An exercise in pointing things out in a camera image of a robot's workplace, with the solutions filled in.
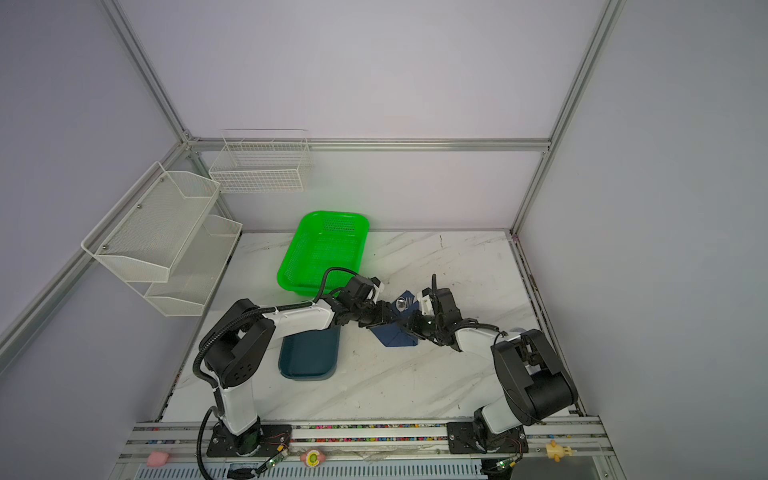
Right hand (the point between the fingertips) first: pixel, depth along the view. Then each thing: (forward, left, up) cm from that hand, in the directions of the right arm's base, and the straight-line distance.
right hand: (398, 324), depth 89 cm
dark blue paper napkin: (0, +2, -6) cm, 6 cm away
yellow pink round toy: (-34, +19, 0) cm, 39 cm away
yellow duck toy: (-32, -37, -1) cm, 49 cm away
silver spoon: (+10, -1, -4) cm, 11 cm away
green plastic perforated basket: (+39, +31, -4) cm, 50 cm away
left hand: (+1, +1, 0) cm, 2 cm away
